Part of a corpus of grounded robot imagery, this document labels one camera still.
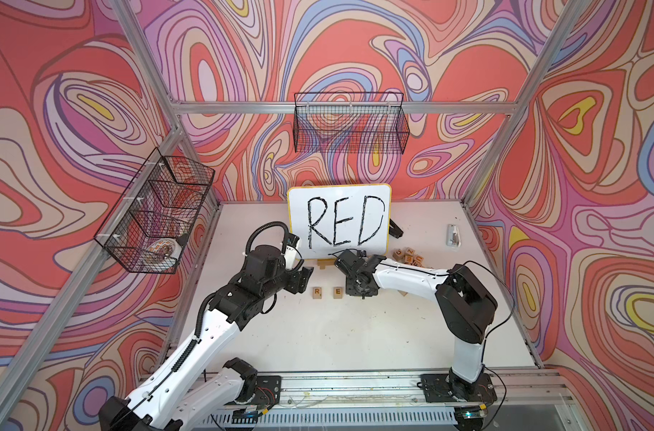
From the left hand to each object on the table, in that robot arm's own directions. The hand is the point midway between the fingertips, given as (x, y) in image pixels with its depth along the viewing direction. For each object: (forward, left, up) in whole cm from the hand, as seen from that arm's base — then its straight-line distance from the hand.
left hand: (304, 264), depth 74 cm
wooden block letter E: (+1, -10, -20) cm, 22 cm away
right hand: (+1, -17, -21) cm, 27 cm away
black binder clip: (+28, -34, -20) cm, 49 cm away
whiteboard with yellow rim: (+19, -7, -3) cm, 21 cm away
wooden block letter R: (+1, -3, -20) cm, 20 cm away
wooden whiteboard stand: (+11, -5, -15) cm, 19 cm away
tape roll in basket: (+3, +38, +5) cm, 38 cm away
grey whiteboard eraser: (+24, -56, -19) cm, 64 cm away
